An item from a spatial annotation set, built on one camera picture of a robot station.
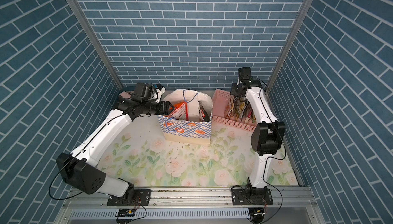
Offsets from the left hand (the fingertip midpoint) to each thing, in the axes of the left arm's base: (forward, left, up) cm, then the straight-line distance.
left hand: (173, 107), depth 78 cm
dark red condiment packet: (-3, -16, -3) cm, 16 cm away
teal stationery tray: (+26, +40, -19) cm, 51 cm away
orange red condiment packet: (+3, -3, -8) cm, 9 cm away
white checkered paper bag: (-9, -10, -9) cm, 16 cm away
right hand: (+17, -36, -3) cm, 40 cm away
